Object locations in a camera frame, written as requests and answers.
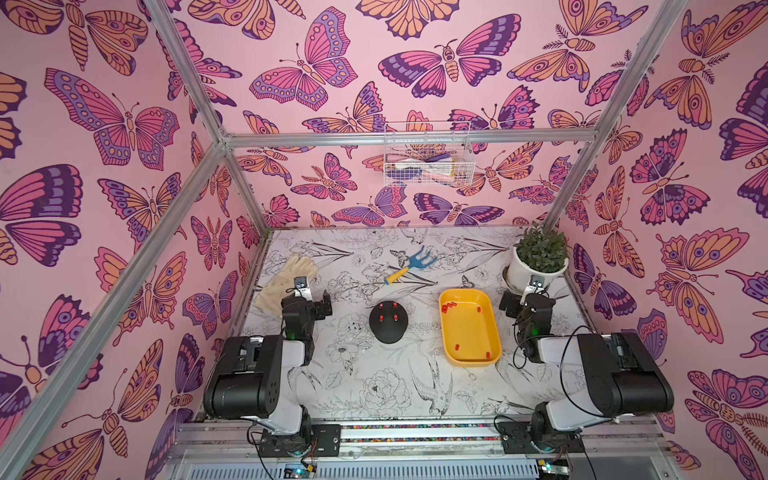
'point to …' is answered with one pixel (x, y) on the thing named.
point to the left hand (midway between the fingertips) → (313, 289)
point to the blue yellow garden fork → (415, 261)
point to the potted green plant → (538, 252)
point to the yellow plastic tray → (470, 327)
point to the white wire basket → (428, 154)
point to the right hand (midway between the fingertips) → (526, 292)
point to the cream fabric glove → (271, 296)
